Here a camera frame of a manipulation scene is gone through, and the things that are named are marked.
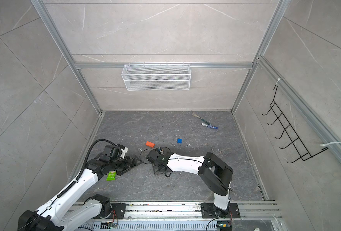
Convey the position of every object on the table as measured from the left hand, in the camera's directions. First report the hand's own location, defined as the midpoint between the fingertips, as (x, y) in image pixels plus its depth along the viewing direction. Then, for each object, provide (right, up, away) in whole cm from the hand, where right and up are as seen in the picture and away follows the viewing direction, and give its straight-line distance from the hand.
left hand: (137, 161), depth 80 cm
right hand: (+12, -6, +8) cm, 16 cm away
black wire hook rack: (+76, +17, -12) cm, 79 cm away
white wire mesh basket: (+9, +55, +21) cm, 59 cm away
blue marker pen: (+49, +20, +31) cm, 61 cm away
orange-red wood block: (+4, +7, +20) cm, 22 cm away
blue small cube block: (+25, +9, +22) cm, 35 cm away
